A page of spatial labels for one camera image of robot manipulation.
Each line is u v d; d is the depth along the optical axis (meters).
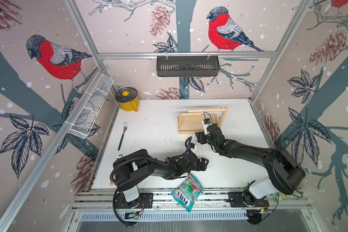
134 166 0.53
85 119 0.85
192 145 0.78
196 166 0.66
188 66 1.04
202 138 0.80
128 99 1.07
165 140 0.97
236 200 0.73
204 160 0.76
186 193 0.73
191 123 1.04
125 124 1.04
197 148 0.80
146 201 0.73
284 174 0.44
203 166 0.75
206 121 0.79
